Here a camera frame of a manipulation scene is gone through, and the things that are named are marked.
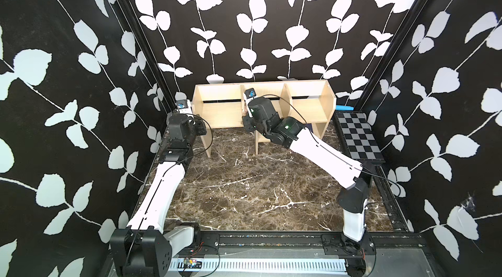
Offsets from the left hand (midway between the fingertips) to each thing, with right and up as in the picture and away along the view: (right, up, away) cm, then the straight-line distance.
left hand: (199, 112), depth 77 cm
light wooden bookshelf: (+9, +4, +8) cm, 13 cm away
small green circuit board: (-1, -57, -6) cm, 57 cm away
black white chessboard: (+79, -11, +27) cm, 84 cm away
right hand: (+19, +1, -3) cm, 19 cm away
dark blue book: (+50, -6, +18) cm, 53 cm away
